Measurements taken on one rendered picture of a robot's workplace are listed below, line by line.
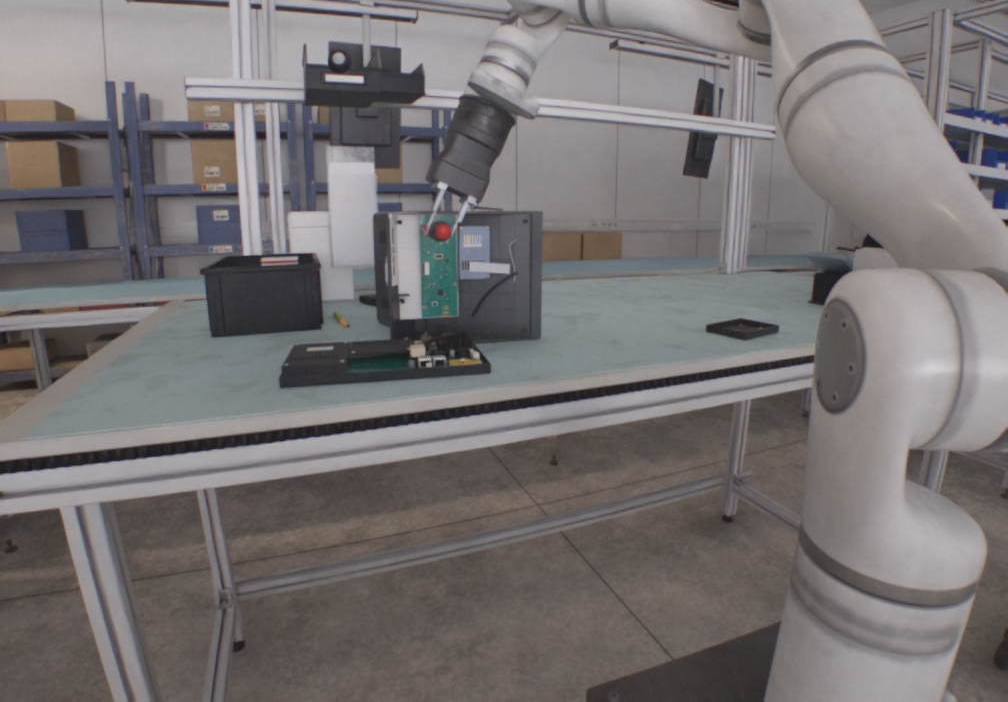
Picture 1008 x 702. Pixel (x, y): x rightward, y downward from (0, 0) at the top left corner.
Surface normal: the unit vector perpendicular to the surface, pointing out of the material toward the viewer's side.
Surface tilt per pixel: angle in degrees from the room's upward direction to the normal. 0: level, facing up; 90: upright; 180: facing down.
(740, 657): 0
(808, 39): 56
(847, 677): 90
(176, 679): 0
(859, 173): 103
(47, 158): 90
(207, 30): 90
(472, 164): 87
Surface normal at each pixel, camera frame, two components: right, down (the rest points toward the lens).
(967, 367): -0.18, 0.04
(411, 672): 0.00, -0.98
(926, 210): -0.96, 0.01
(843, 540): -0.95, 0.23
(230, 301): 0.36, 0.19
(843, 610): -0.81, 0.12
